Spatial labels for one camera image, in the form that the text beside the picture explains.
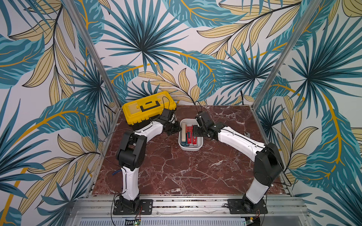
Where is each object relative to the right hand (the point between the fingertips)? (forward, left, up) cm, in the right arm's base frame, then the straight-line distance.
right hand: (195, 130), depth 88 cm
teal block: (-3, +7, -11) cm, 14 cm away
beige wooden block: (+3, +7, -7) cm, 10 cm away
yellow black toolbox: (+12, +36, +4) cm, 38 cm away
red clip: (-2, 0, -10) cm, 10 cm away
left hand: (+4, +8, -6) cm, 11 cm away
